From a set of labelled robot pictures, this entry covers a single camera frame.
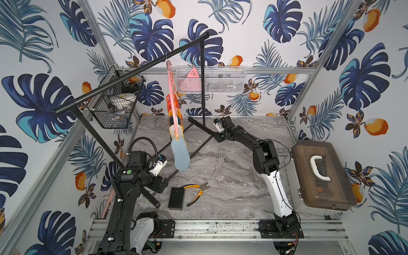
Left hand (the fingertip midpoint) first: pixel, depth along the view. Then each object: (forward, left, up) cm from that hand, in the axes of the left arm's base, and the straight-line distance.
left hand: (156, 177), depth 76 cm
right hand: (+40, -31, -14) cm, 53 cm away
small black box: (-5, -9, -12) cm, 16 cm away
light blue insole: (+10, -11, +7) cm, 16 cm away
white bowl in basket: (+30, +21, +20) cm, 42 cm away
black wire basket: (+30, +27, +15) cm, 43 cm away
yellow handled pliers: (+2, -22, -13) cm, 25 cm away
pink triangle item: (+48, -13, +21) cm, 54 cm away
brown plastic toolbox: (+2, -74, +7) cm, 74 cm away
